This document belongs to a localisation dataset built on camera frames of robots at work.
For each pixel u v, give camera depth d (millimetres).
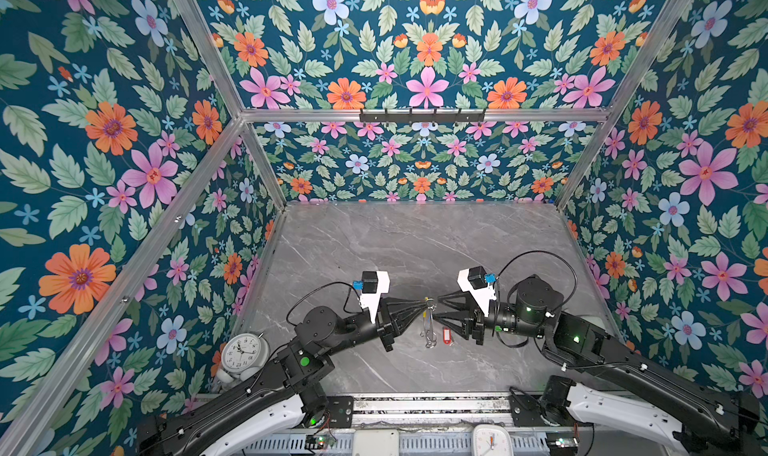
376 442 690
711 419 404
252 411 474
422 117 922
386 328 505
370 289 498
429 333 573
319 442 703
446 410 750
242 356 794
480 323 517
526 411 734
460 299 612
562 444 704
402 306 545
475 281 505
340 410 736
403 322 560
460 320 536
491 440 676
